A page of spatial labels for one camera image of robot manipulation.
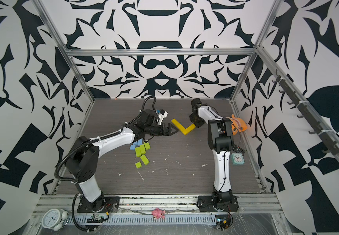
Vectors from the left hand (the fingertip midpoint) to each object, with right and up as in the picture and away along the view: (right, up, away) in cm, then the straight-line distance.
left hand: (173, 128), depth 84 cm
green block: (-17, -19, +5) cm, 26 cm away
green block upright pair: (-19, -14, +7) cm, 25 cm away
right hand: (+15, +4, +22) cm, 27 cm away
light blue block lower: (-23, -11, +10) cm, 28 cm away
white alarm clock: (-54, -40, -17) cm, 69 cm away
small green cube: (-21, -22, +3) cm, 30 cm away
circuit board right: (+23, -44, -13) cm, 51 cm away
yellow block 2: (+10, -3, +17) cm, 20 cm away
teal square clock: (+38, -18, +3) cm, 42 cm away
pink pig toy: (-8, -39, -14) cm, 42 cm away
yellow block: (+4, 0, +18) cm, 18 cm away
